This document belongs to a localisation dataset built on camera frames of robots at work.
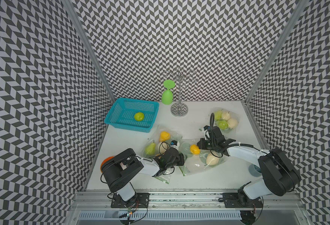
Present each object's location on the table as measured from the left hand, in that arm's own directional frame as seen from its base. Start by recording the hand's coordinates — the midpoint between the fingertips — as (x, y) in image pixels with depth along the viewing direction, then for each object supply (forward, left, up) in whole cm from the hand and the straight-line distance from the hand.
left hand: (186, 158), depth 87 cm
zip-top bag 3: (+32, -37, +4) cm, 49 cm away
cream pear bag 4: (+26, -36, +2) cm, 44 cm away
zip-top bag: (-11, +13, 0) cm, 17 cm away
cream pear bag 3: (+28, -29, +8) cm, 41 cm away
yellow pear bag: (+4, -5, +4) cm, 8 cm away
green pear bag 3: (+32, -27, +3) cm, 42 cm away
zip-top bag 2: (-1, -7, 0) cm, 7 cm away
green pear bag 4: (+22, -27, +6) cm, 35 cm away
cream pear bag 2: (+1, +14, +14) cm, 20 cm away
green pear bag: (+30, +33, +5) cm, 45 cm away
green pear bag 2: (+4, +22, +4) cm, 23 cm away
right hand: (+7, -7, +2) cm, 11 cm away
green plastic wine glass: (+32, +12, +23) cm, 41 cm away
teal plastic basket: (+35, +40, +1) cm, 53 cm away
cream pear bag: (-3, -15, +5) cm, 16 cm away
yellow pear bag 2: (+14, +14, +4) cm, 20 cm away
